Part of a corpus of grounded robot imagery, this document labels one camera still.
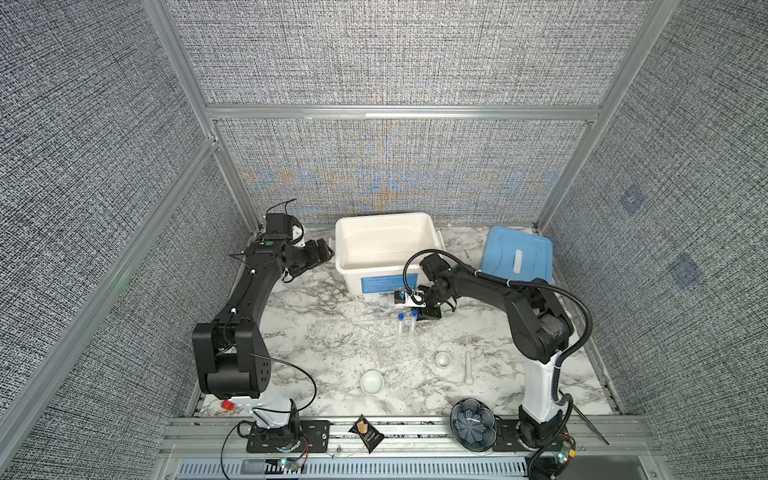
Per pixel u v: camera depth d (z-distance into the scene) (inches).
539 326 20.7
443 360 33.6
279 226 26.6
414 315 31.4
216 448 28.6
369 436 28.4
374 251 43.0
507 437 28.7
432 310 33.3
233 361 17.5
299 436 28.2
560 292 19.7
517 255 43.0
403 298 32.8
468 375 32.6
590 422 29.6
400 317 30.6
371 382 32.1
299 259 29.3
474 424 29.3
